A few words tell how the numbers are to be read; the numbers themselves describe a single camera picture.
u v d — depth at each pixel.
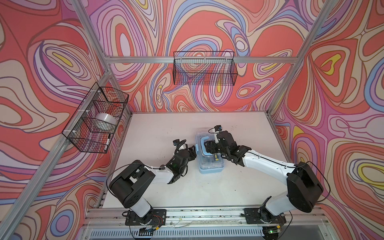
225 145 0.64
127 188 0.45
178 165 0.69
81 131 0.68
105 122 0.70
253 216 0.73
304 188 0.43
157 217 0.72
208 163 0.90
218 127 0.75
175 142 0.79
